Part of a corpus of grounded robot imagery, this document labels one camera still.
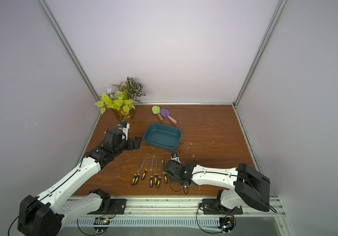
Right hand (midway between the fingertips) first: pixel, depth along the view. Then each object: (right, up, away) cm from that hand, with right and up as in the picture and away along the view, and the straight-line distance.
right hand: (173, 172), depth 82 cm
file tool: (-22, -3, +1) cm, 22 cm away
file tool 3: (-17, -1, +3) cm, 17 cm away
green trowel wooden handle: (-14, +37, +36) cm, 53 cm away
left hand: (-21, +20, 0) cm, 29 cm away
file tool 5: (-10, -2, +1) cm, 10 cm away
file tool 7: (-5, -2, +1) cm, 5 cm away
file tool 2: (-20, -2, +1) cm, 20 cm away
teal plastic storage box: (-8, +17, +21) cm, 28 cm away
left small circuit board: (-36, -23, -10) cm, 44 cm away
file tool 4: (-12, -4, +1) cm, 13 cm away
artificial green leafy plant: (-36, +46, +18) cm, 61 cm away
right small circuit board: (+26, -21, -12) cm, 36 cm away
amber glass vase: (-38, +32, +27) cm, 56 cm away
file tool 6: (-8, -4, +1) cm, 9 cm away
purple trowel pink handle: (-6, +35, +33) cm, 48 cm away
